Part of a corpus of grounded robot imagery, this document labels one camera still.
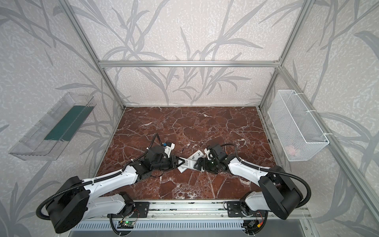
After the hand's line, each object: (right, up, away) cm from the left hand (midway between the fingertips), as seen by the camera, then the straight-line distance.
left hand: (186, 158), depth 79 cm
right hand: (+7, -4, +6) cm, 10 cm away
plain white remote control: (+5, -2, +13) cm, 14 cm away
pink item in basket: (+53, +6, -6) cm, 54 cm away
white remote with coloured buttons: (+1, -4, +1) cm, 4 cm away
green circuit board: (-29, -30, -8) cm, 43 cm away
